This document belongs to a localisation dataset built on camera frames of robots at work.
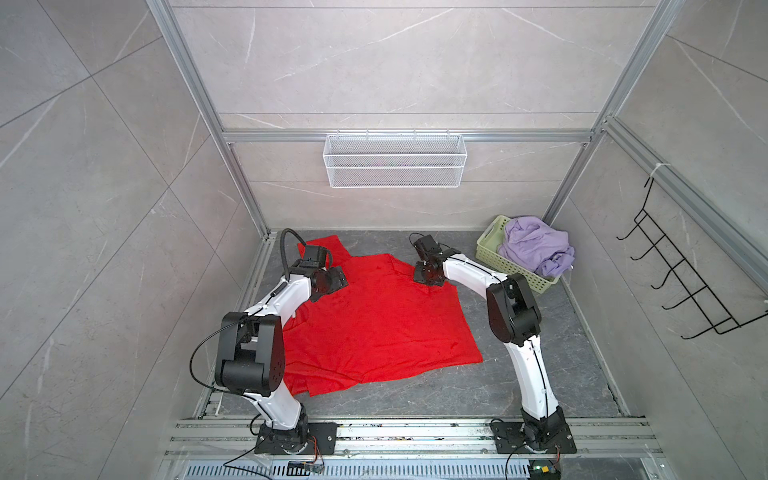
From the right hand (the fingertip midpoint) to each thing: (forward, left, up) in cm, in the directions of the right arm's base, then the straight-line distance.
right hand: (420, 274), depth 105 cm
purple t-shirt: (+6, -42, +7) cm, 43 cm away
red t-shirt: (-18, +13, -1) cm, 22 cm away
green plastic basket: (+14, -27, +1) cm, 30 cm away
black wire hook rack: (-22, -56, +30) cm, 68 cm away
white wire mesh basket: (+27, +8, +29) cm, 41 cm away
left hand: (-6, +29, +9) cm, 31 cm away
